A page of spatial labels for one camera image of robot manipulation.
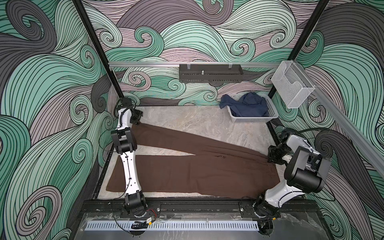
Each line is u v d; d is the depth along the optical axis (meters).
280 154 0.75
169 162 0.90
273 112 1.07
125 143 0.70
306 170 0.46
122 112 0.78
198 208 0.74
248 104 1.14
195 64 0.93
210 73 0.95
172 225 0.70
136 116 0.95
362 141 0.54
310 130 0.61
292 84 0.78
